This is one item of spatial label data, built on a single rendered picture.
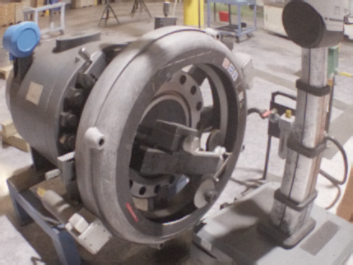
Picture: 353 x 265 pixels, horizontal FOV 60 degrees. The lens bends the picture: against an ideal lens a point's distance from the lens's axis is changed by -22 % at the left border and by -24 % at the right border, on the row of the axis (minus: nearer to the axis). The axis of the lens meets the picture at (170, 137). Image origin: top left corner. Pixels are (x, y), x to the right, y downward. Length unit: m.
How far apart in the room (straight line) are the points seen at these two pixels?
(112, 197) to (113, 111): 0.23
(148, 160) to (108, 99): 0.21
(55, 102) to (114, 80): 0.38
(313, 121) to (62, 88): 0.85
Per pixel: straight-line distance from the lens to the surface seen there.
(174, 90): 1.27
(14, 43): 1.50
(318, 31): 0.99
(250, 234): 1.38
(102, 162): 0.96
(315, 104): 1.11
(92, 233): 1.07
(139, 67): 0.97
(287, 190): 1.27
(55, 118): 1.27
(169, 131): 1.02
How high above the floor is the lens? 1.15
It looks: 26 degrees down
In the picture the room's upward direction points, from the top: straight up
